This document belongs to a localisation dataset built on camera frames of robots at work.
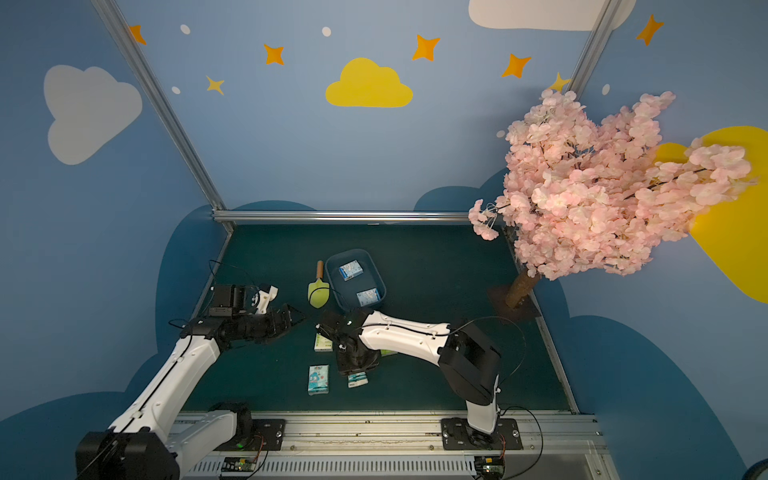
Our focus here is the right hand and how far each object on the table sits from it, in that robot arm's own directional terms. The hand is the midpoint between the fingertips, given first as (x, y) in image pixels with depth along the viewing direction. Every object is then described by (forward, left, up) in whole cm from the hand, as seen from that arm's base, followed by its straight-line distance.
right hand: (354, 369), depth 80 cm
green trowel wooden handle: (+27, +16, -5) cm, 32 cm away
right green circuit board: (-19, -36, -8) cm, 41 cm away
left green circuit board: (-23, +26, -6) cm, 35 cm away
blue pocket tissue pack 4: (+25, -1, -3) cm, 25 cm away
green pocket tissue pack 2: (-6, -10, +28) cm, 30 cm away
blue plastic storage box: (+33, +5, -5) cm, 34 cm away
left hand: (+10, +16, +8) cm, 20 cm away
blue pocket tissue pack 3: (+36, +7, -3) cm, 36 cm away
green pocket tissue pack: (+8, +11, -4) cm, 14 cm away
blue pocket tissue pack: (-2, +10, -3) cm, 11 cm away
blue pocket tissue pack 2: (-3, -2, +2) cm, 4 cm away
